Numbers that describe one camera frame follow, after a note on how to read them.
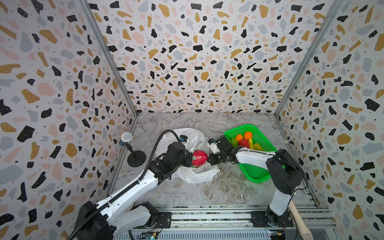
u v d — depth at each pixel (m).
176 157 0.59
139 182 0.48
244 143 0.97
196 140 0.81
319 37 0.80
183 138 0.69
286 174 0.49
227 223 0.73
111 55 0.87
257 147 0.97
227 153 0.73
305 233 0.68
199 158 0.88
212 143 0.85
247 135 1.01
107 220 0.39
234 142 0.97
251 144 0.98
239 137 1.01
